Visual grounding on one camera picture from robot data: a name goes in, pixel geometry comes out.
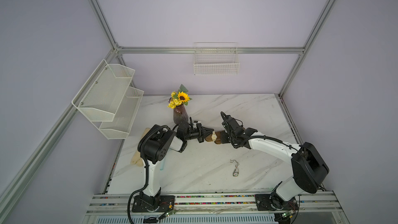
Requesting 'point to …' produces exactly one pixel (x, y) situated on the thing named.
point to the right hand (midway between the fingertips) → (224, 137)
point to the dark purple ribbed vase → (180, 114)
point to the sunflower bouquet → (180, 97)
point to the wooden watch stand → (217, 140)
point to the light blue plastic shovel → (161, 165)
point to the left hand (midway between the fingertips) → (214, 130)
